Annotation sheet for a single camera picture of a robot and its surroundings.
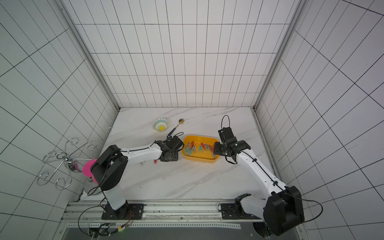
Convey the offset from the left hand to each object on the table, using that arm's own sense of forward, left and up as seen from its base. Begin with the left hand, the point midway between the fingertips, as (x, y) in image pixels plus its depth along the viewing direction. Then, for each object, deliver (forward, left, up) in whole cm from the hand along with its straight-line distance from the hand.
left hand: (170, 158), depth 91 cm
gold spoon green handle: (+30, -5, 0) cm, 31 cm away
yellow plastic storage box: (+1, -22, 0) cm, 22 cm away
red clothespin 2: (+10, -21, 0) cm, 23 cm away
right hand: (+2, -26, +11) cm, 28 cm away
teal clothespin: (+6, -12, +2) cm, 13 cm away
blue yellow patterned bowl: (+26, +10, +1) cm, 28 cm away
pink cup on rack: (-18, +29, +26) cm, 43 cm away
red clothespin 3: (+8, -27, +1) cm, 28 cm away
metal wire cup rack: (-14, +38, +25) cm, 47 cm away
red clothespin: (-2, +9, 0) cm, 9 cm away
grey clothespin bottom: (-5, -25, +16) cm, 30 cm away
